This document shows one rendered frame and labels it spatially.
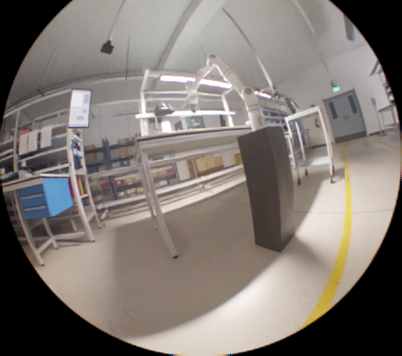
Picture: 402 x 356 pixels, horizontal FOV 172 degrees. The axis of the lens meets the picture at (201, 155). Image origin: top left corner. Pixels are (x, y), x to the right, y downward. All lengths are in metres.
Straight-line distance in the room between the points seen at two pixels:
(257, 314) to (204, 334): 0.26
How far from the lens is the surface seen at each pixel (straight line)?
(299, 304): 0.84
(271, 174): 0.79
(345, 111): 7.29
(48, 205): 1.48
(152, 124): 3.13
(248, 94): 0.94
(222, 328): 0.80
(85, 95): 1.97
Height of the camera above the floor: 0.76
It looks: 2 degrees up
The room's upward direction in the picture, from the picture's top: 13 degrees counter-clockwise
